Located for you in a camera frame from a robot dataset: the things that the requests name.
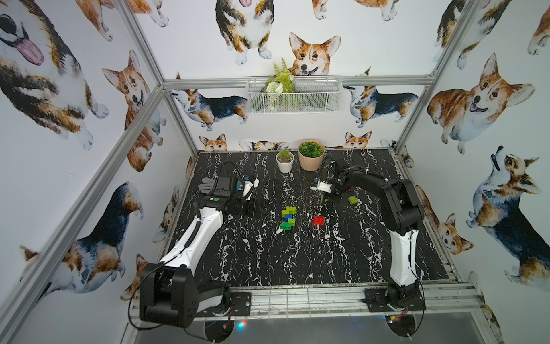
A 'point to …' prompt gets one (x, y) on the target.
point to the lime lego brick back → (284, 212)
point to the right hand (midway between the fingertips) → (324, 193)
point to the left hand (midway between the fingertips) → (263, 202)
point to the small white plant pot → (285, 160)
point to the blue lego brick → (288, 216)
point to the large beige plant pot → (311, 155)
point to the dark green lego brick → (285, 226)
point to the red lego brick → (319, 220)
